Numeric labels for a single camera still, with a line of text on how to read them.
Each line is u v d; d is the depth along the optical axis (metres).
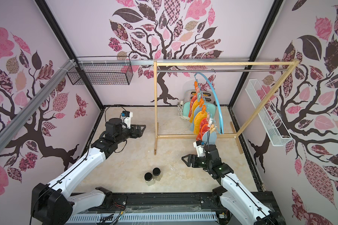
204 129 0.78
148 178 0.73
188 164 0.72
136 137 0.70
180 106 1.10
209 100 1.00
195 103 0.84
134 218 0.70
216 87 1.12
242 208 0.46
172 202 0.74
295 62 0.56
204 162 0.68
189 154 0.72
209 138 0.76
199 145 0.74
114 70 0.95
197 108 0.81
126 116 0.67
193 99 0.87
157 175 0.74
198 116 0.81
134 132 0.69
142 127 0.75
